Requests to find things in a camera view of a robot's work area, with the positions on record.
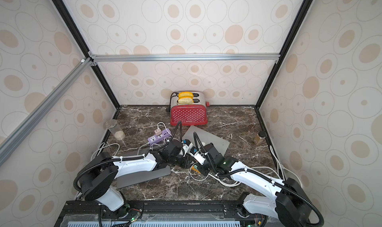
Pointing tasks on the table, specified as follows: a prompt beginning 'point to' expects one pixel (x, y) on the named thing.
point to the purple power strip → (155, 138)
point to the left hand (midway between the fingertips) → (197, 163)
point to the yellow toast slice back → (185, 93)
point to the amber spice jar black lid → (259, 137)
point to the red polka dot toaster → (189, 114)
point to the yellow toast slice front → (185, 99)
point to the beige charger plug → (158, 132)
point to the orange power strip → (195, 170)
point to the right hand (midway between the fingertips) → (198, 165)
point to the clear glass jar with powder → (116, 131)
